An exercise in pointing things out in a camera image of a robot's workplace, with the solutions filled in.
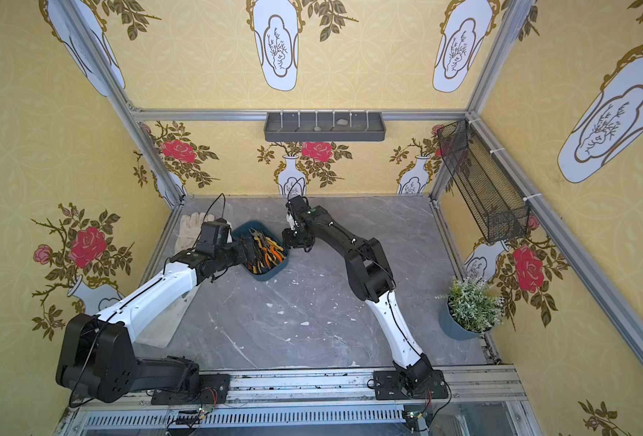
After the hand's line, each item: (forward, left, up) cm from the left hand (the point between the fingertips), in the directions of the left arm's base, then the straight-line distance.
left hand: (250, 249), depth 88 cm
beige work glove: (+19, +30, -14) cm, 38 cm away
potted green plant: (-23, -62, +5) cm, 67 cm away
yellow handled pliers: (+4, -4, -9) cm, 11 cm away
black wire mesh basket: (+4, -79, +12) cm, 80 cm away
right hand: (+6, -11, -9) cm, 15 cm away
